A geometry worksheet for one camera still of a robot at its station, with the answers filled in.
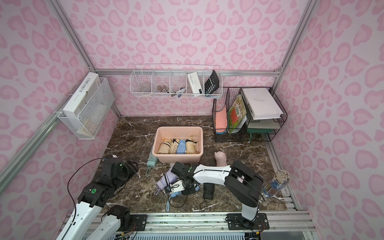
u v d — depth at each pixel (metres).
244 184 0.46
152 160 0.93
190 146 0.98
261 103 0.96
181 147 0.98
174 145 0.96
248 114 0.93
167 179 0.84
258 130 0.97
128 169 0.66
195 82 0.92
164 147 0.94
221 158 0.92
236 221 0.73
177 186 0.72
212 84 0.91
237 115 1.03
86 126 0.76
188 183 0.60
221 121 1.11
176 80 0.98
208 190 0.80
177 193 0.80
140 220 0.73
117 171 0.56
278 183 0.69
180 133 0.95
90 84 0.74
